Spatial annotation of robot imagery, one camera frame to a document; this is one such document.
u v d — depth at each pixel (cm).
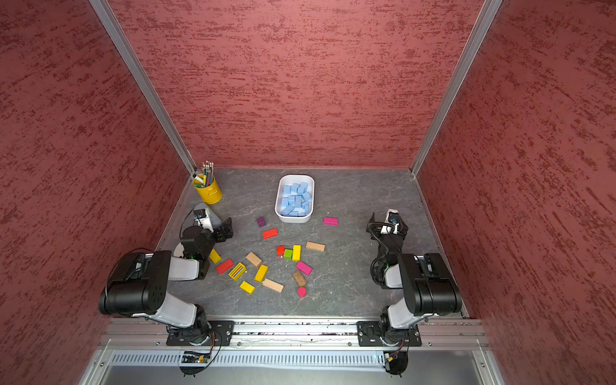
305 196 107
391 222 75
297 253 91
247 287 83
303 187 111
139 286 45
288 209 104
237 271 85
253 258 89
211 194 102
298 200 107
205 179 100
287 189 110
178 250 93
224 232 85
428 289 45
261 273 86
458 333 77
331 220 100
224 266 88
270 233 96
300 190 110
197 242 71
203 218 80
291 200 106
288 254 90
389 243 69
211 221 82
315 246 93
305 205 103
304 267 90
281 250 90
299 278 85
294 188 110
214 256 89
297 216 101
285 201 105
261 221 100
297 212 104
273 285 83
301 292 83
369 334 74
